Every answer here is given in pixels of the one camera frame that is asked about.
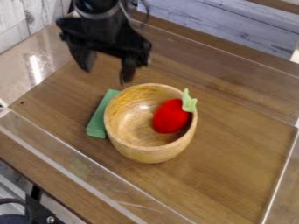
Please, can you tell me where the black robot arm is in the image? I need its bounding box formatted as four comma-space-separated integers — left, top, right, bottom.
56, 0, 152, 84

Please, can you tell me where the red felt strawberry toy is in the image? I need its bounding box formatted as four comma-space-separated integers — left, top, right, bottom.
152, 88, 198, 134

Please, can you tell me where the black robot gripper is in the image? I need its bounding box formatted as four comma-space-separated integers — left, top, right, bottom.
56, 11, 152, 85

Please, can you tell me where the brown wooden bowl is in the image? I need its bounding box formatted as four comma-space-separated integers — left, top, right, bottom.
104, 83, 198, 164

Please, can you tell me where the black table clamp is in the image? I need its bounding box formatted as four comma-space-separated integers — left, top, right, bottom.
0, 185, 66, 224

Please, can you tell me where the clear acrylic tray wall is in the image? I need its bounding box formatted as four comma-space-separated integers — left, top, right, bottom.
0, 19, 299, 224

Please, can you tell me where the green rectangular block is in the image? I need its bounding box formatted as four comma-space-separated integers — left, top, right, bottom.
86, 89, 120, 138

